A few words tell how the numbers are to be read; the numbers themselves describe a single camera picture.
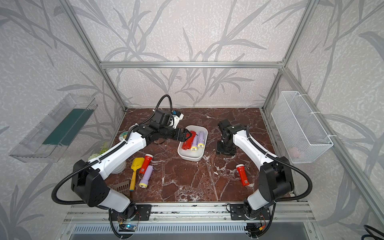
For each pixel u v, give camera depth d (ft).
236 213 2.41
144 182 2.64
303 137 2.01
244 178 2.71
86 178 1.48
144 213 2.40
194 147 3.07
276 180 1.42
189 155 3.03
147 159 2.92
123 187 2.65
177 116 2.37
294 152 2.38
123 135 3.09
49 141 2.07
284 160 1.45
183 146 3.10
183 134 2.32
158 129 2.03
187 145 3.06
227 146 2.30
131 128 1.92
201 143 3.13
